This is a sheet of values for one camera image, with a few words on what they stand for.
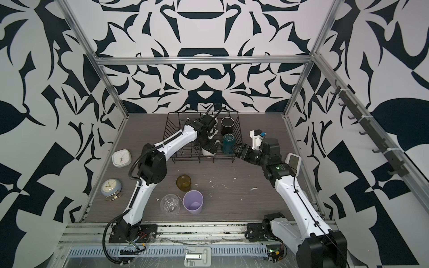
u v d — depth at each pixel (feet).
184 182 2.85
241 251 2.34
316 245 1.25
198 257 2.22
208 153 3.08
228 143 3.00
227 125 3.25
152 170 1.92
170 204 2.70
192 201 2.65
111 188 2.72
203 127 2.34
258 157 2.16
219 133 3.47
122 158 3.12
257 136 2.31
